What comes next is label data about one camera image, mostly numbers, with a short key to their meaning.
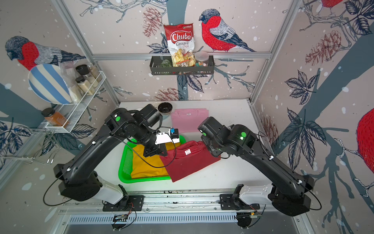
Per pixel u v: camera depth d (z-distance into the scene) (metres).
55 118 0.62
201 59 0.82
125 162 0.80
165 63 0.91
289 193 0.37
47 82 0.66
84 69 0.79
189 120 1.08
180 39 0.79
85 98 0.76
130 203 0.73
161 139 0.52
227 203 0.73
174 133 0.52
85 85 0.76
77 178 0.38
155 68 0.89
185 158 0.63
